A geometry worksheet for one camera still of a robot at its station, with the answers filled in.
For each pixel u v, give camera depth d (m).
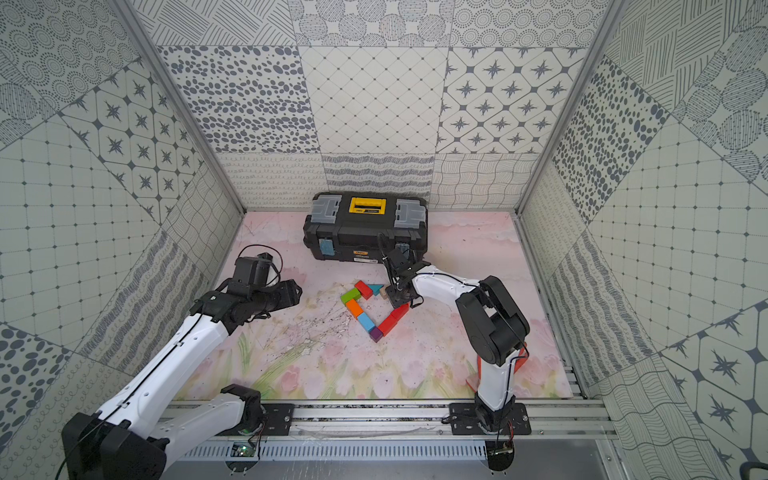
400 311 0.92
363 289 0.95
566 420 0.76
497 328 0.49
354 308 0.94
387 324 0.89
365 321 0.90
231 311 0.54
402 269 0.75
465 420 0.74
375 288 0.96
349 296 0.95
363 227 0.93
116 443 0.37
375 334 0.88
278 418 0.73
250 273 0.59
